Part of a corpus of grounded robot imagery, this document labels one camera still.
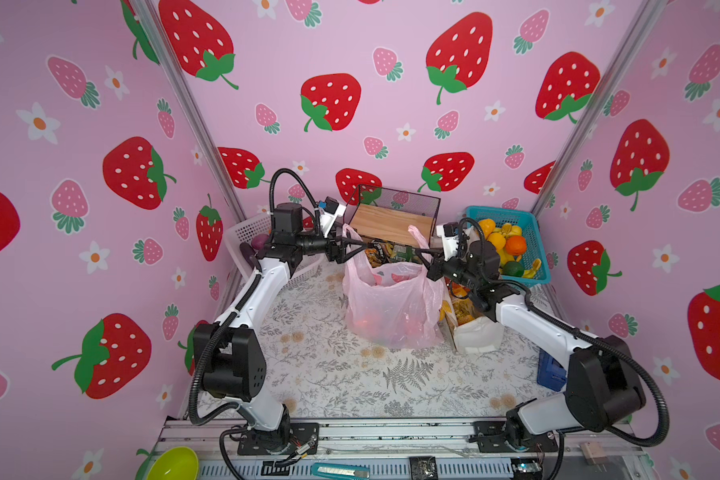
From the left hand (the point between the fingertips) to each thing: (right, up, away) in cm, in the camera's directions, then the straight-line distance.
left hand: (360, 238), depth 77 cm
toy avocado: (+51, -9, +21) cm, 56 cm away
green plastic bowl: (-44, -54, -7) cm, 70 cm away
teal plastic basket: (+64, +3, +33) cm, 72 cm away
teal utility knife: (-5, -56, -7) cm, 57 cm away
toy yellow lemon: (+49, +2, +30) cm, 57 cm away
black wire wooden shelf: (+9, +10, +28) cm, 31 cm away
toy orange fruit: (+56, -1, +30) cm, 63 cm away
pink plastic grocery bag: (+8, -18, +2) cm, 20 cm away
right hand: (+15, -3, +3) cm, 16 cm away
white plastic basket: (-45, +5, +34) cm, 57 cm away
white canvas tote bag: (+33, -26, +1) cm, 42 cm away
